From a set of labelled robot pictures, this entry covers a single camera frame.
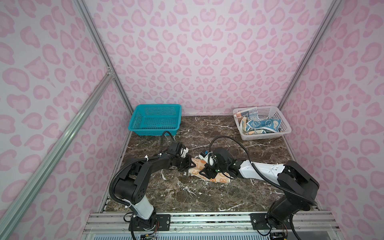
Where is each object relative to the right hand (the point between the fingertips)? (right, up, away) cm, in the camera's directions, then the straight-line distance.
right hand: (203, 168), depth 84 cm
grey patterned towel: (+37, +32, +29) cm, 57 cm away
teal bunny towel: (+47, +25, +16) cm, 56 cm away
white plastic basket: (+48, +35, +29) cm, 66 cm away
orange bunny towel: (-2, 0, +6) cm, 6 cm away
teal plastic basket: (-37, +29, +33) cm, 58 cm away
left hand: (-4, +2, +5) cm, 6 cm away
